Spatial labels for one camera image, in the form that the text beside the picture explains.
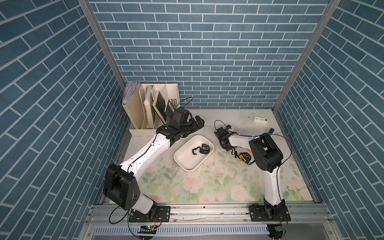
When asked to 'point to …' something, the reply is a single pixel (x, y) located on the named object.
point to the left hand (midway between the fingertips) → (203, 125)
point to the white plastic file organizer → (168, 91)
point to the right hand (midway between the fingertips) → (240, 141)
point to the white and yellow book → (150, 107)
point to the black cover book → (159, 105)
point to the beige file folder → (132, 103)
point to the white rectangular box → (263, 120)
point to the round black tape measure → (205, 149)
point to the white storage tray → (191, 155)
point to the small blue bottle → (271, 131)
